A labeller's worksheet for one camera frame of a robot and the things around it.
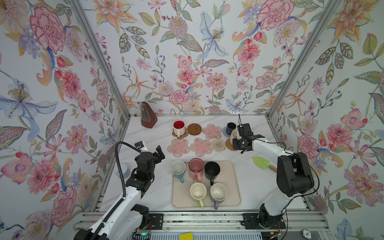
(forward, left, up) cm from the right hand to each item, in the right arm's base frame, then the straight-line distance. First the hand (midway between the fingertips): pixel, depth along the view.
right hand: (236, 143), depth 97 cm
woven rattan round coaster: (+1, +3, -5) cm, 6 cm away
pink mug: (-17, +26, -2) cm, 31 cm away
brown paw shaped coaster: (+8, +36, -5) cm, 37 cm away
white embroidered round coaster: (+2, +11, -6) cm, 13 cm away
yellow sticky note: (-50, +29, -3) cm, 58 cm away
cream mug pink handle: (+2, +2, +7) cm, 7 cm away
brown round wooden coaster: (+17, +28, -6) cm, 33 cm away
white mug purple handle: (-30, +13, -5) cm, 33 cm away
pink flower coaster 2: (0, +38, -7) cm, 39 cm away
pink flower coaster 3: (+1, +23, -7) cm, 24 cm away
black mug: (-18, +16, -1) cm, 25 cm away
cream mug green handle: (-30, +24, -4) cm, 39 cm away
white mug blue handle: (-18, +36, -3) cm, 41 cm away
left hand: (-13, +48, +11) cm, 51 cm away
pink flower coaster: (+14, +15, -6) cm, 21 cm away
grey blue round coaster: (+14, +6, -6) cm, 16 cm away
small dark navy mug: (+11, +3, +3) cm, 12 cm away
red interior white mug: (+11, +38, +1) cm, 40 cm away
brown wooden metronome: (+18, +61, +4) cm, 63 cm away
